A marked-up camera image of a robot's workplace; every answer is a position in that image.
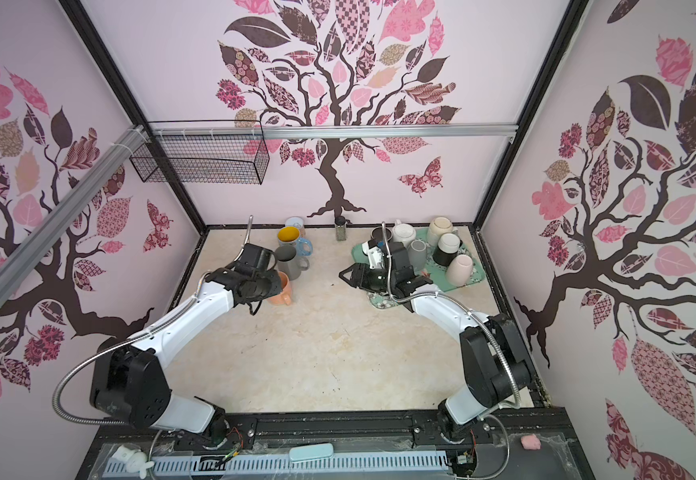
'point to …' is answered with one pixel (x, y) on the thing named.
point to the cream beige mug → (441, 225)
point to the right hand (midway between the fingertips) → (345, 273)
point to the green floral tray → (433, 271)
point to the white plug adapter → (136, 460)
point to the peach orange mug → (285, 297)
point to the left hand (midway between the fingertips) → (276, 288)
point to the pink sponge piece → (530, 442)
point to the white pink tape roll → (295, 221)
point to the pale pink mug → (459, 270)
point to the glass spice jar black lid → (340, 228)
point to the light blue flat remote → (311, 452)
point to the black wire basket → (203, 152)
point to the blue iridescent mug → (304, 247)
